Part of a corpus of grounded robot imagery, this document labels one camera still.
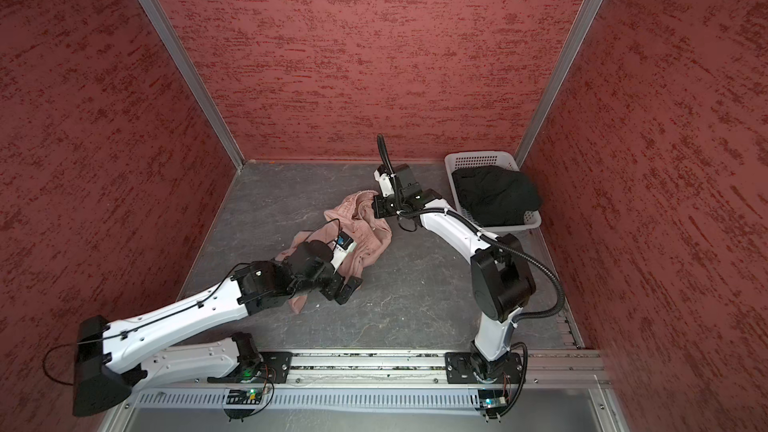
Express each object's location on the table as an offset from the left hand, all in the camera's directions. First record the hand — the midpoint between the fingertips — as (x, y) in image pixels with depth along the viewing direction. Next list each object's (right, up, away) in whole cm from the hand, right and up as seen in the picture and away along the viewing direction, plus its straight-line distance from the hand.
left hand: (345, 275), depth 75 cm
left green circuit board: (-24, -29, -3) cm, 38 cm away
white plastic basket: (+58, +13, +20) cm, 63 cm away
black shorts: (+47, +20, +23) cm, 56 cm away
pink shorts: (+1, +14, +14) cm, 20 cm away
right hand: (+6, +16, +13) cm, 21 cm away
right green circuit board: (+37, -29, -4) cm, 47 cm away
